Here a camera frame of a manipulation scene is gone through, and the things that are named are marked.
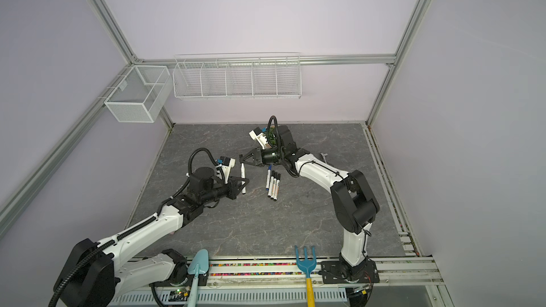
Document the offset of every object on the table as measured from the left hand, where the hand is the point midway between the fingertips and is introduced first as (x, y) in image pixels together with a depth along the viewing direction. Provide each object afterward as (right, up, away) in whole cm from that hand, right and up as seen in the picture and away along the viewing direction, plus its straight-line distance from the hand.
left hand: (247, 183), depth 80 cm
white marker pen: (+8, -4, +16) cm, 18 cm away
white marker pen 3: (+11, -5, +16) cm, 20 cm away
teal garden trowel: (-16, -28, -6) cm, 33 cm away
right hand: (-2, +8, -1) cm, 8 cm away
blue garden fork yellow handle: (+22, -28, -6) cm, 36 cm away
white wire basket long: (+9, +49, +25) cm, 56 cm away
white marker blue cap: (+7, -1, +19) cm, 20 cm away
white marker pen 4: (-1, +3, -1) cm, 3 cm away
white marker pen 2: (+9, -4, +16) cm, 19 cm away
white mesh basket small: (-51, +38, +17) cm, 66 cm away
